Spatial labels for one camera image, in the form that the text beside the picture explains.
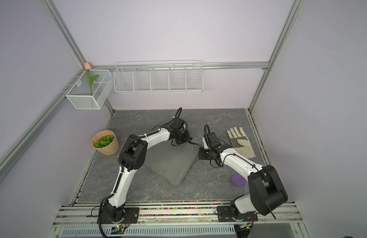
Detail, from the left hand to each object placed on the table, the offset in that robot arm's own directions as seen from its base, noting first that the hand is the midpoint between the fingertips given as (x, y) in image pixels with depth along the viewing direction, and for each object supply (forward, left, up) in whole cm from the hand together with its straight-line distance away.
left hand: (191, 139), depth 100 cm
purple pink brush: (-28, -25, -1) cm, 38 cm away
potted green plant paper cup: (-5, +52, +10) cm, 53 cm away
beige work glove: (-5, -33, -1) cm, 34 cm away
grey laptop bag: (-16, +14, +3) cm, 22 cm away
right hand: (-13, -4, +4) cm, 14 cm away
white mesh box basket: (+10, +58, +34) cm, 68 cm away
